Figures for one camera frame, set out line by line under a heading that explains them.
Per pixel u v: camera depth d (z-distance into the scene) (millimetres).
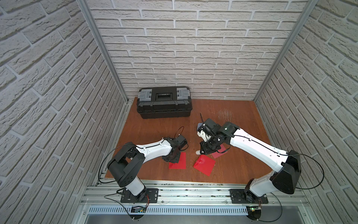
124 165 452
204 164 856
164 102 954
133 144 454
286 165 414
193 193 769
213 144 629
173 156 726
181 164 856
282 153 434
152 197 741
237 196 736
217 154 894
